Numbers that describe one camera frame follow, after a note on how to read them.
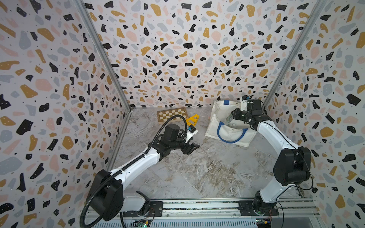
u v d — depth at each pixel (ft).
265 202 2.06
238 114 2.63
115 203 1.28
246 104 2.40
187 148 2.29
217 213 2.40
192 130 2.22
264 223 2.35
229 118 3.05
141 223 2.30
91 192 1.37
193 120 3.73
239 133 2.85
